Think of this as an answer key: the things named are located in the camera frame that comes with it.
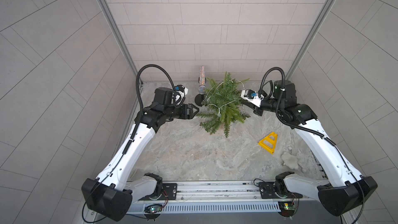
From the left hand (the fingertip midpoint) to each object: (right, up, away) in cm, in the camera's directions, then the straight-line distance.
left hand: (197, 108), depth 72 cm
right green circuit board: (+40, -44, -4) cm, 60 cm away
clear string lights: (+10, 0, -1) cm, 10 cm away
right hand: (+21, +5, -2) cm, 22 cm away
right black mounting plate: (+33, -38, -1) cm, 50 cm away
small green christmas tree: (+12, +4, +1) cm, 13 cm away
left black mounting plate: (-12, -38, -1) cm, 40 cm away
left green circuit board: (-18, -42, -7) cm, 46 cm away
